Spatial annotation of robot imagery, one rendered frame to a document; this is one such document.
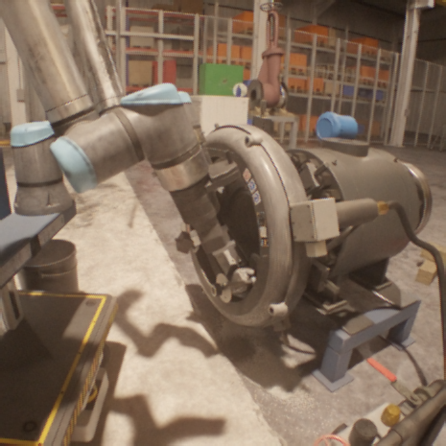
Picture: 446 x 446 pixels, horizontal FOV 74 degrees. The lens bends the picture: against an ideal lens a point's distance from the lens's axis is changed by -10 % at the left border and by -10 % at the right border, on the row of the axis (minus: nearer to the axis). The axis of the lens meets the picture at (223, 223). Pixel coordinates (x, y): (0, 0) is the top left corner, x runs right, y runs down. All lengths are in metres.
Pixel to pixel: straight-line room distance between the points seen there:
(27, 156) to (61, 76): 0.49
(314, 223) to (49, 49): 0.68
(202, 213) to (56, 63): 0.36
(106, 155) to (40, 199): 0.62
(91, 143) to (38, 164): 0.59
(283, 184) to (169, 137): 0.50
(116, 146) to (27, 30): 0.26
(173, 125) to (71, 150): 0.15
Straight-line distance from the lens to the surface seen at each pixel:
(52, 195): 1.10
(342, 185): 1.24
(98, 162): 0.50
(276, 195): 0.93
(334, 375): 1.46
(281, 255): 0.94
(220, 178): 0.56
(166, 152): 0.52
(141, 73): 12.46
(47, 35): 0.64
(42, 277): 1.61
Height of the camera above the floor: 1.05
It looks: 21 degrees down
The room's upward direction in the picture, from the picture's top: 2 degrees clockwise
